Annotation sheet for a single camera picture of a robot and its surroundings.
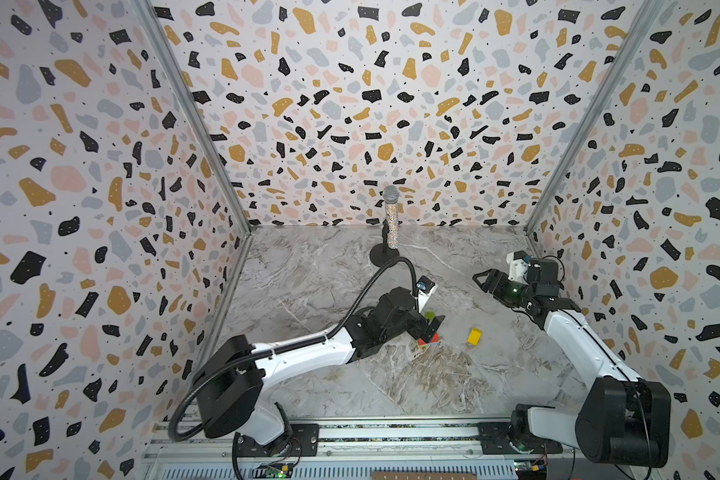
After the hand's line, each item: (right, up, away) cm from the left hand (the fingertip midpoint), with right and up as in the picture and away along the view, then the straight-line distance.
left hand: (430, 299), depth 74 cm
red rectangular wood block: (+4, -14, +15) cm, 21 cm away
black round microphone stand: (-13, +12, +38) cm, 41 cm away
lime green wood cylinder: (+1, -5, +5) cm, 7 cm away
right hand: (+15, +5, +10) cm, 19 cm away
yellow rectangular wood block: (+16, -14, +17) cm, 28 cm away
